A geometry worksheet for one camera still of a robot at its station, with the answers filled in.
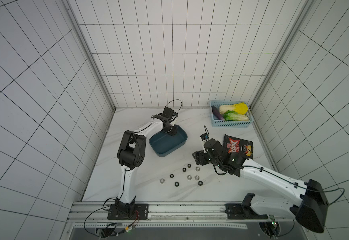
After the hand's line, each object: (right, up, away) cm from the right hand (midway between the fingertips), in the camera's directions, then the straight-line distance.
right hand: (194, 154), depth 79 cm
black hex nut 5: (+4, -16, +2) cm, 17 cm away
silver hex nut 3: (-18, -16, +4) cm, 24 cm away
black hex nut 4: (-10, -17, +2) cm, 20 cm away
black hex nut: (-2, -9, +9) cm, 13 cm away
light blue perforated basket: (+19, +17, +25) cm, 35 cm away
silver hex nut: (-2, -14, +4) cm, 15 cm away
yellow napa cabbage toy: (+38, +28, +28) cm, 55 cm away
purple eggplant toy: (+22, +24, +34) cm, 47 cm away
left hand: (-13, +10, +18) cm, 25 cm away
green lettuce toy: (+30, +22, +25) cm, 45 cm away
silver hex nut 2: (+2, -14, +4) cm, 15 cm away
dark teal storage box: (-19, +3, +19) cm, 27 cm away
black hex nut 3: (-12, -14, +6) cm, 20 cm away
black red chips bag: (+28, +2, +18) cm, 33 cm away
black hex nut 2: (-5, -11, +8) cm, 15 cm away
